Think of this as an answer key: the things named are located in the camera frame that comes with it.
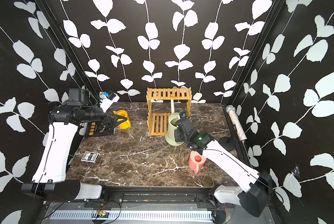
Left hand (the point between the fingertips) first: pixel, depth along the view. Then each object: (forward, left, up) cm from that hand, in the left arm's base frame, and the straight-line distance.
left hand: (121, 111), depth 68 cm
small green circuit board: (-39, +12, -37) cm, 55 cm away
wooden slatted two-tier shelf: (+18, -15, -35) cm, 42 cm away
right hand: (-2, -28, -13) cm, 32 cm away
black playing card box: (-8, +28, -35) cm, 45 cm away
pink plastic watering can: (-18, -39, -25) cm, 49 cm away
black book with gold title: (+15, +29, -35) cm, 48 cm away
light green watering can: (+2, -26, -10) cm, 28 cm away
